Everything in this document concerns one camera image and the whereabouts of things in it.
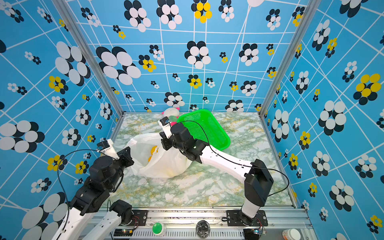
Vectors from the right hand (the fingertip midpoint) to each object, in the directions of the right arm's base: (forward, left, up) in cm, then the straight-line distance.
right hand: (162, 134), depth 74 cm
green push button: (-38, -1, -17) cm, 42 cm away
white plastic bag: (-8, +7, -12) cm, 16 cm away
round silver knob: (-38, -20, -14) cm, 45 cm away
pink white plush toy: (+34, +2, -19) cm, 39 cm away
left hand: (-8, +13, +1) cm, 15 cm away
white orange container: (-39, -58, -20) cm, 72 cm away
